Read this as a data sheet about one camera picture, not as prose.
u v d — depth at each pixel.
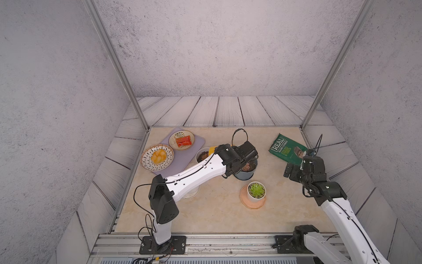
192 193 0.89
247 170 0.87
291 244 0.72
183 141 1.11
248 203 0.85
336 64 0.88
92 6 0.70
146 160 1.01
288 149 1.04
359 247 0.40
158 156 1.01
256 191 0.79
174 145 1.09
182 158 1.04
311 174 0.56
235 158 0.51
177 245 0.73
